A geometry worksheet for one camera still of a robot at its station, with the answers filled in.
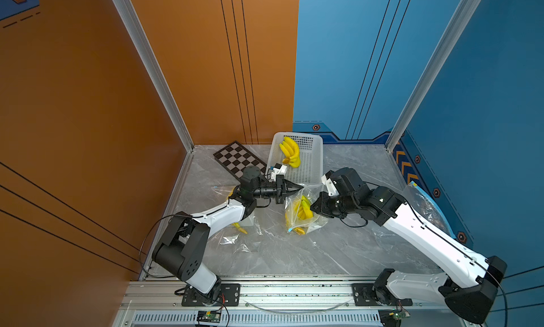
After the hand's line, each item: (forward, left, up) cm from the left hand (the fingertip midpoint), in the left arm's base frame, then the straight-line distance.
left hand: (304, 188), depth 73 cm
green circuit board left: (-35, +32, -28) cm, 55 cm away
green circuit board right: (-34, -31, -24) cm, 52 cm away
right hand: (-7, -2, -1) cm, 7 cm away
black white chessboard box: (+33, +32, -21) cm, 51 cm away
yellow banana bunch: (+36, +3, -18) cm, 40 cm away
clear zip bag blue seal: (-1, -48, -11) cm, 49 cm away
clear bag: (+1, -3, -4) cm, 5 cm away
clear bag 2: (-8, +19, -22) cm, 30 cm away
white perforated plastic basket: (+40, -8, -23) cm, 47 cm away
